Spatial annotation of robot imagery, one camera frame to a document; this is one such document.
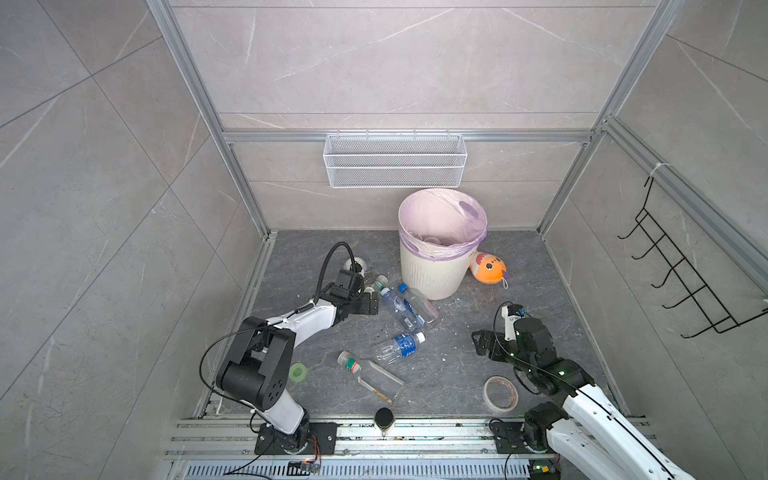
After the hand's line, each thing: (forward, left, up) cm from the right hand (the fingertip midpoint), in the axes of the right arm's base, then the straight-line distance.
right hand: (485, 333), depth 82 cm
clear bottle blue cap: (+17, +16, -6) cm, 24 cm away
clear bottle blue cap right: (+14, +16, -7) cm, 22 cm away
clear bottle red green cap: (-9, +30, -9) cm, 33 cm away
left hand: (+16, +35, -2) cm, 38 cm away
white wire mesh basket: (+54, +24, +21) cm, 63 cm away
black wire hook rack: (-9, -39, +24) cm, 47 cm away
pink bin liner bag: (+37, +8, +7) cm, 39 cm away
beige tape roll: (-14, -3, -9) cm, 17 cm away
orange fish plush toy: (+23, -7, -1) cm, 24 cm away
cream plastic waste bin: (+17, +12, +4) cm, 21 cm away
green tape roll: (-7, +54, -8) cm, 55 cm away
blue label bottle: (-2, +23, -3) cm, 24 cm away
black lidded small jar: (-21, +29, +1) cm, 35 cm away
